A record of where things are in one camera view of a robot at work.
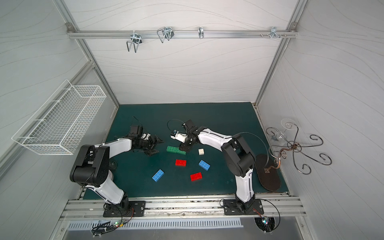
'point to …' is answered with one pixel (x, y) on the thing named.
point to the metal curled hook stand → (282, 151)
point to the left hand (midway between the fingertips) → (163, 145)
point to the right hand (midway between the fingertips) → (183, 142)
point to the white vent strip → (155, 224)
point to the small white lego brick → (201, 152)
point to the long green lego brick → (175, 149)
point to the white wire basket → (60, 123)
